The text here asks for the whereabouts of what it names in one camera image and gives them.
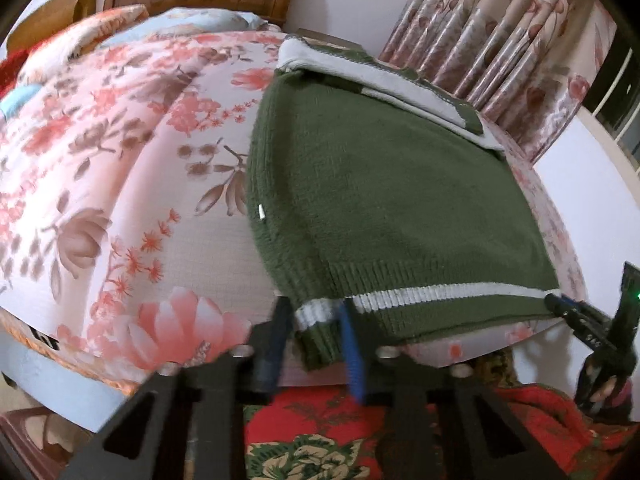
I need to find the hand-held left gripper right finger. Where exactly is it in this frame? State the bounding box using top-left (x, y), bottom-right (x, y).
top-left (337, 300), bottom-right (571, 480)

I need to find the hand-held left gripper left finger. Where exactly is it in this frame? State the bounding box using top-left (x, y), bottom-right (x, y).
top-left (65, 296), bottom-right (296, 480)

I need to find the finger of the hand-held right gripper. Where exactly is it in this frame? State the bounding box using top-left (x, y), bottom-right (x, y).
top-left (544, 293), bottom-right (622, 357)

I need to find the green knit sweater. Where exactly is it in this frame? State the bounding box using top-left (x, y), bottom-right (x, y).
top-left (246, 35), bottom-right (562, 372)

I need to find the person's right hand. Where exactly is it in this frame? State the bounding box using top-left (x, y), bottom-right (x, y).
top-left (592, 374), bottom-right (633, 408)

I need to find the red floral blanket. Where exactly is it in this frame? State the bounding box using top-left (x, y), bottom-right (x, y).
top-left (244, 350), bottom-right (640, 480)

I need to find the dark window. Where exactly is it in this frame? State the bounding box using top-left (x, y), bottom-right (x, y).
top-left (582, 0), bottom-right (640, 163)

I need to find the pink floral bedsheet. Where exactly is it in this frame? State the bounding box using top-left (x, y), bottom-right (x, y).
top-left (0, 22), bottom-right (591, 396)

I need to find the pink floral curtain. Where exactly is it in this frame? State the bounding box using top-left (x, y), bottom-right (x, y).
top-left (379, 0), bottom-right (617, 162)

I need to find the wooden nightstand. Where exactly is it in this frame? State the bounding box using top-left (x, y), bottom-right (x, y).
top-left (295, 29), bottom-right (363, 53)

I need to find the light blue floral pillow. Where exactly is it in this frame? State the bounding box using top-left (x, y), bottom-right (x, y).
top-left (97, 7), bottom-right (273, 47)

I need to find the small plain blue pillow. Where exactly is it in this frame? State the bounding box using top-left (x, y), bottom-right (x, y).
top-left (0, 84), bottom-right (45, 118)

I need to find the red quilt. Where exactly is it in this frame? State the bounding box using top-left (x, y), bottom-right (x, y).
top-left (0, 49), bottom-right (28, 97)

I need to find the small wooden headboard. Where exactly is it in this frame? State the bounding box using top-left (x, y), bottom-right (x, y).
top-left (7, 0), bottom-right (102, 55)

